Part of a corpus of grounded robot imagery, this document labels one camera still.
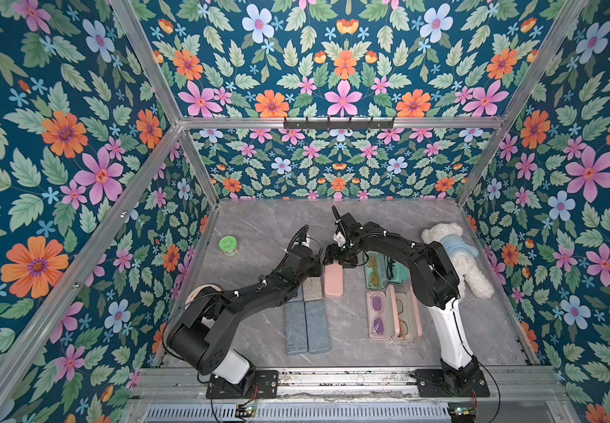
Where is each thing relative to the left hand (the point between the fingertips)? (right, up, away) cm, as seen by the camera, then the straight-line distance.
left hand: (320, 255), depth 90 cm
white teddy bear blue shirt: (+49, +2, 0) cm, 49 cm away
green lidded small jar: (-36, +3, +9) cm, 37 cm away
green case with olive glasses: (+20, -6, +5) cm, 22 cm away
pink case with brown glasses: (+5, -9, +2) cm, 10 cm away
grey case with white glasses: (-8, -22, -8) cm, 25 cm away
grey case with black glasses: (-3, -12, 0) cm, 12 cm away
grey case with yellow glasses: (-1, -22, -8) cm, 23 cm away
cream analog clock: (-43, -12, -2) cm, 44 cm away
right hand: (+5, -2, +7) cm, 9 cm away
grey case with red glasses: (-7, -14, -2) cm, 16 cm away
